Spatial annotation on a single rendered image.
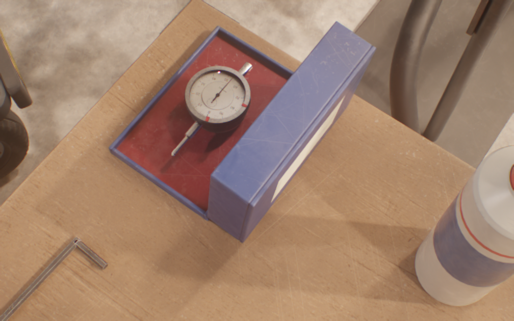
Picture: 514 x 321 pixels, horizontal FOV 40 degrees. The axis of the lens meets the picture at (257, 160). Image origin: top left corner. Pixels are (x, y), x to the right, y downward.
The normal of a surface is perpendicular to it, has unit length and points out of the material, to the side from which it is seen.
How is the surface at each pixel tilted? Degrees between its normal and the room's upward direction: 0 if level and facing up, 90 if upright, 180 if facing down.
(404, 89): 51
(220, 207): 90
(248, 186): 6
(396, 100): 67
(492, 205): 42
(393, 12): 0
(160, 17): 0
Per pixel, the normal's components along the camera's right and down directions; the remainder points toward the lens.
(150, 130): 0.00, -0.40
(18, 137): 0.55, 0.76
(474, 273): -0.41, 0.84
